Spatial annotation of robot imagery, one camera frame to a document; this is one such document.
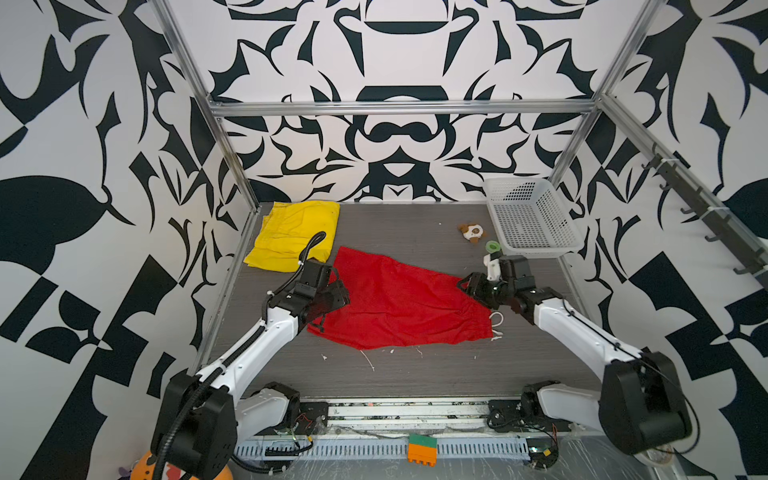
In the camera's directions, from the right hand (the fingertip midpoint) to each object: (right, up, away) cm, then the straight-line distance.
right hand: (464, 284), depth 86 cm
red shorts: (-20, -7, +7) cm, 22 cm away
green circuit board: (+15, -37, -15) cm, 42 cm away
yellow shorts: (-58, +16, +23) cm, 64 cm away
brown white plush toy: (+9, +15, +22) cm, 28 cm away
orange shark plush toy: (-70, -33, -26) cm, 81 cm away
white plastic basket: (+34, +21, +30) cm, 50 cm away
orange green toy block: (-14, -34, -17) cm, 41 cm away
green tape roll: (+16, +10, +22) cm, 29 cm away
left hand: (-35, -1, -1) cm, 35 cm away
